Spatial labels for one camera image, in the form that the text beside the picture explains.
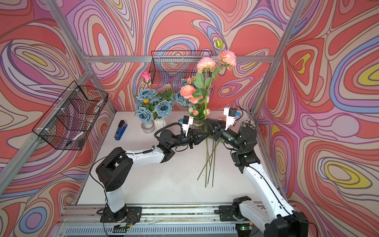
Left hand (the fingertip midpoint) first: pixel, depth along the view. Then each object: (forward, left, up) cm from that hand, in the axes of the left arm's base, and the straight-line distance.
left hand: (209, 138), depth 67 cm
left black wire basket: (+14, +75, -5) cm, 77 cm away
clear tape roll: (+30, +41, -29) cm, 58 cm away
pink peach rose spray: (+5, -3, -31) cm, 31 cm away
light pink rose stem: (+3, -1, -30) cm, 30 cm away
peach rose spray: (0, -5, -31) cm, 32 cm away
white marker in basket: (+4, +67, -6) cm, 67 cm away
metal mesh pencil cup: (+20, -26, -12) cm, 35 cm away
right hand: (+4, +3, +5) cm, 7 cm away
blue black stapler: (+29, +60, -29) cm, 73 cm away
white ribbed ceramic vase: (+19, +28, -12) cm, 35 cm away
